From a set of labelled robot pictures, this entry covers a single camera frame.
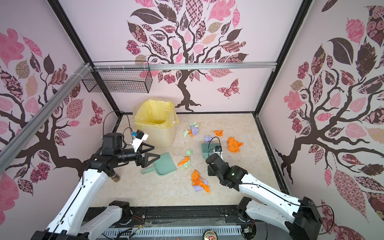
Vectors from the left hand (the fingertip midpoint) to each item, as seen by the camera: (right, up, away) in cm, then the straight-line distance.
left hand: (156, 154), depth 70 cm
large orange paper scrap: (+45, 0, +30) cm, 54 cm away
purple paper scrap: (+27, +5, +30) cm, 41 cm away
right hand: (+28, -6, +10) cm, 30 cm away
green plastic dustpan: (-1, -10, +18) cm, 21 cm away
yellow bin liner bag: (-7, +23, +26) cm, 36 cm away
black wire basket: (-21, +46, +24) cm, 56 cm away
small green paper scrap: (+15, -3, +27) cm, 31 cm away
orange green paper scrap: (+11, -8, +22) cm, 26 cm away
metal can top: (+25, -31, -10) cm, 41 cm away
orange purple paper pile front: (+21, -19, +13) cm, 31 cm away
